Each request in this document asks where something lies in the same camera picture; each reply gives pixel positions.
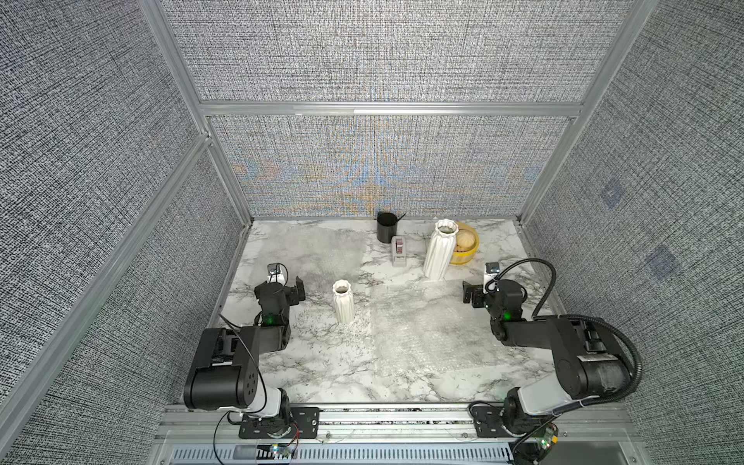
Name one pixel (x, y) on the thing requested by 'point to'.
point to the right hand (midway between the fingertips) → (481, 273)
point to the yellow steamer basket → (465, 245)
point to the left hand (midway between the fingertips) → (286, 276)
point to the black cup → (387, 227)
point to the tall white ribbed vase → (441, 251)
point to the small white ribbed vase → (343, 301)
